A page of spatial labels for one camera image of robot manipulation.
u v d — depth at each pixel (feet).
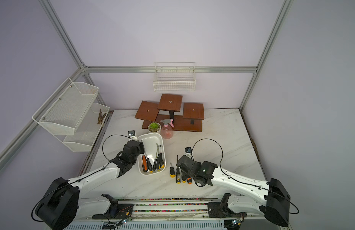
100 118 3.19
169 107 3.05
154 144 2.99
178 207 2.54
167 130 3.21
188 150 2.29
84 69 3.02
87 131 3.05
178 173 2.81
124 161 2.15
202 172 1.74
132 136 2.45
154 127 3.21
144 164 2.83
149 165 2.86
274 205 1.27
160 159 2.89
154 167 2.88
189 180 2.69
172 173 2.81
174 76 3.13
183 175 1.97
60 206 1.33
